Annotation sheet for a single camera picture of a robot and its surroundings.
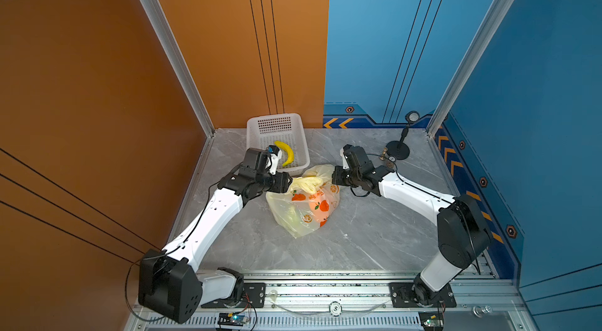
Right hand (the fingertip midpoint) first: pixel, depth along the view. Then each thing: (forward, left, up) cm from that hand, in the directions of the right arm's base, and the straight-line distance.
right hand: (332, 175), depth 89 cm
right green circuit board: (-44, -29, -15) cm, 55 cm away
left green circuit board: (-44, +33, -13) cm, 56 cm away
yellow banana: (+21, +19, -8) cm, 29 cm away
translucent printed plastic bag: (-11, +8, -2) cm, 14 cm away
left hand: (-4, +17, +6) cm, 18 cm away
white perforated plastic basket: (+33, +21, -8) cm, 40 cm away
